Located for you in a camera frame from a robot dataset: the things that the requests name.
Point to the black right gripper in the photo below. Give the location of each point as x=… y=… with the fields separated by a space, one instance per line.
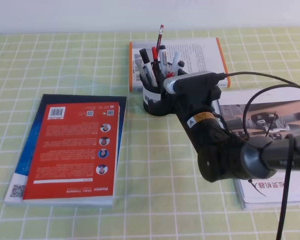
x=199 y=100

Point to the red retractable pen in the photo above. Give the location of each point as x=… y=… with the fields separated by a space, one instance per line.
x=169 y=75

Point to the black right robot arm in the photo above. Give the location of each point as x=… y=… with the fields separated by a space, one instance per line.
x=221 y=154

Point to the black mesh pen holder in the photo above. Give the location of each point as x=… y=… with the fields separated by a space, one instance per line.
x=158 y=102

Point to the red capped pen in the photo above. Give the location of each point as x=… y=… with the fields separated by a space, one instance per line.
x=156 y=66

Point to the black capped marker left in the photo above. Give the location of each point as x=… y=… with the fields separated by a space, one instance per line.
x=147 y=63

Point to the white capless marker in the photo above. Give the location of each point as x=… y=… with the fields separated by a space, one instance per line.
x=174 y=65

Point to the white marker black cap right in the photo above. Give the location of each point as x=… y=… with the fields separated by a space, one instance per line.
x=180 y=65

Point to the grey marker black cap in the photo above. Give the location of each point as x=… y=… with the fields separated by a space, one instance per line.
x=163 y=60

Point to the orange spine white book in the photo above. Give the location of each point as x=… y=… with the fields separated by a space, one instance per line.
x=198 y=54

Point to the red pencil with eraser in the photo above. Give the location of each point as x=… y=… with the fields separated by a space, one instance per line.
x=159 y=39

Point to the green checkered tablecloth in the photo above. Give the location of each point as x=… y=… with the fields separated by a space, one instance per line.
x=160 y=193

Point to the robotics brochure top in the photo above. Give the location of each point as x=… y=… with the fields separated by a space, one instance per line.
x=273 y=114

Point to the red cover book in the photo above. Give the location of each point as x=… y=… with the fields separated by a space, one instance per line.
x=75 y=157

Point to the blue cover book underneath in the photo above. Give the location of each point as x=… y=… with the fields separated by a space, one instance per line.
x=15 y=191

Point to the white paper stack underneath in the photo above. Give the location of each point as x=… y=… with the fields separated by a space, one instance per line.
x=258 y=156

